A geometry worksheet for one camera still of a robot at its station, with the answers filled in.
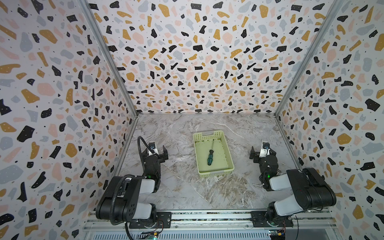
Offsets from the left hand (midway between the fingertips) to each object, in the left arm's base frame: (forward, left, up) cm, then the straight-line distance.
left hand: (154, 145), depth 87 cm
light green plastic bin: (-4, -41, -14) cm, 43 cm away
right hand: (0, -63, -1) cm, 63 cm away
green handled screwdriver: (-4, -33, -10) cm, 35 cm away
